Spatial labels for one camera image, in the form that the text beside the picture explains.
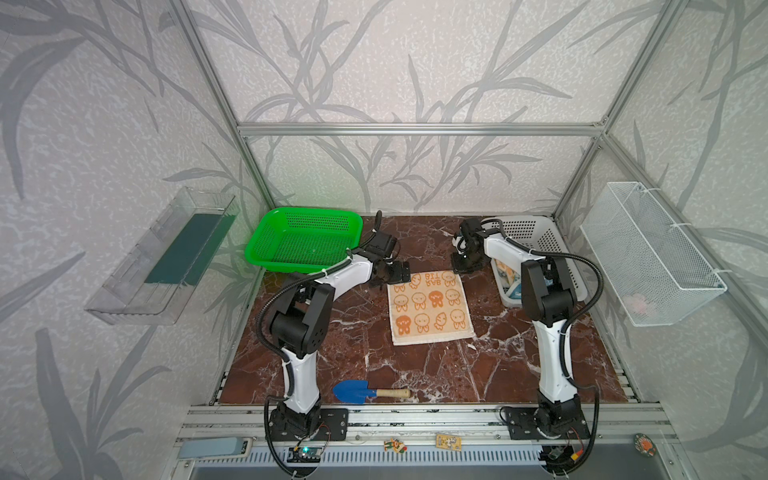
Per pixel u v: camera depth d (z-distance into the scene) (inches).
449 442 27.8
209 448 26.9
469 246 32.4
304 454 27.8
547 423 25.8
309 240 44.4
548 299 23.2
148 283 24.8
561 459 29.2
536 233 42.8
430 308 37.1
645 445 27.8
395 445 27.8
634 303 28.6
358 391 31.1
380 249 30.8
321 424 28.4
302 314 20.1
